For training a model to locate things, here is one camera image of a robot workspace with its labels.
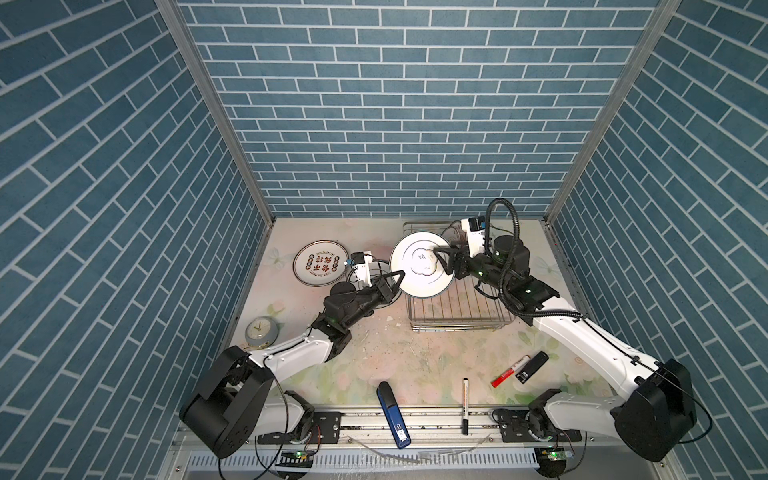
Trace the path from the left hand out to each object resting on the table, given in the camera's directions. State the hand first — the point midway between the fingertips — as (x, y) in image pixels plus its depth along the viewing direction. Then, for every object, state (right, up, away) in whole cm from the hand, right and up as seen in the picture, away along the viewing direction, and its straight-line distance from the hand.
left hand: (406, 276), depth 76 cm
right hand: (+9, +9, -1) cm, 12 cm away
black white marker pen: (+15, -34, +1) cm, 37 cm away
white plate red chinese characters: (-30, +2, +29) cm, 42 cm away
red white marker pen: (+29, -27, +6) cm, 40 cm away
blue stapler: (-3, -34, -4) cm, 34 cm away
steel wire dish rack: (+18, -11, +18) cm, 28 cm away
